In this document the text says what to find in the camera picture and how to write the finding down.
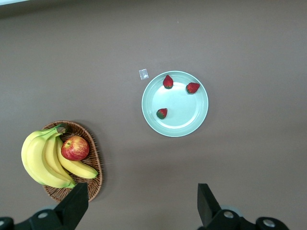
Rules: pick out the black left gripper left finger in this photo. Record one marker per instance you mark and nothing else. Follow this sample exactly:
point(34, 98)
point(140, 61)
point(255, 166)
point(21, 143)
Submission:
point(69, 213)

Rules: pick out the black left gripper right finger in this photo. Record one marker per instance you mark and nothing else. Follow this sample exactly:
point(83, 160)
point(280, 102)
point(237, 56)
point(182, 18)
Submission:
point(208, 210)

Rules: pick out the red strawberry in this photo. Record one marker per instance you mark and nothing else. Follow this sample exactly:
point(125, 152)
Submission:
point(192, 88)
point(168, 82)
point(162, 113)

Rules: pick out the pale green round plate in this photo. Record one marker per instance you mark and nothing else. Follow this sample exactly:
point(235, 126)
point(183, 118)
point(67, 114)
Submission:
point(177, 107)

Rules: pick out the brown table cover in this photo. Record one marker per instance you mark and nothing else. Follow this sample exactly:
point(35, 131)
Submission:
point(216, 167)

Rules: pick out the brown wicker basket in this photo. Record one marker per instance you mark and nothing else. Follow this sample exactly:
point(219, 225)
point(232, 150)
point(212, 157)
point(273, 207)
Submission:
point(94, 155)

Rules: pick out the red yellow apple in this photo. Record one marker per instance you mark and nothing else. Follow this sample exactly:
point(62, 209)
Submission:
point(75, 148)

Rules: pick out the yellow banana bunch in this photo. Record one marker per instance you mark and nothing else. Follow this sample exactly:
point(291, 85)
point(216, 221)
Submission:
point(36, 155)

